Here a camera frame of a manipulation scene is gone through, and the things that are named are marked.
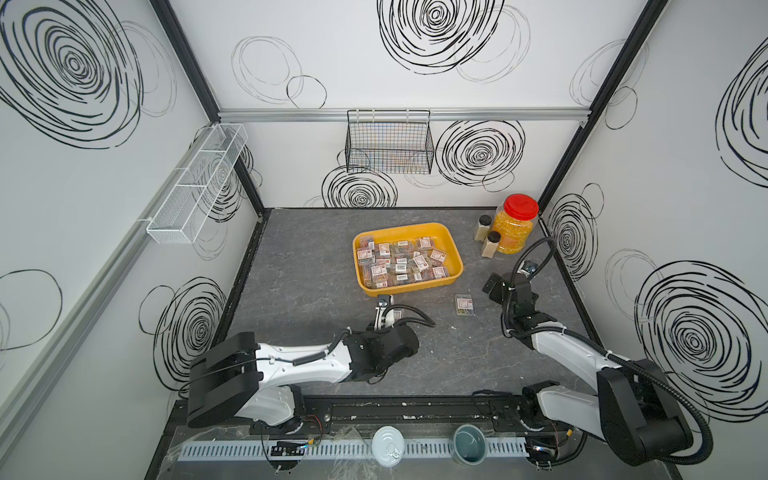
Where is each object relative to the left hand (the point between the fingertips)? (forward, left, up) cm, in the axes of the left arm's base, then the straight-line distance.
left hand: (401, 325), depth 81 cm
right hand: (+14, -32, +2) cm, 34 cm away
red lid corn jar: (+36, -38, +5) cm, 53 cm away
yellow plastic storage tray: (+26, -2, -5) cm, 27 cm away
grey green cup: (-26, -16, -7) cm, 31 cm away
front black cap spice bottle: (+31, -31, +1) cm, 44 cm away
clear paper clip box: (+9, -20, -5) cm, 22 cm away
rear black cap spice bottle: (+37, -29, 0) cm, 47 cm away
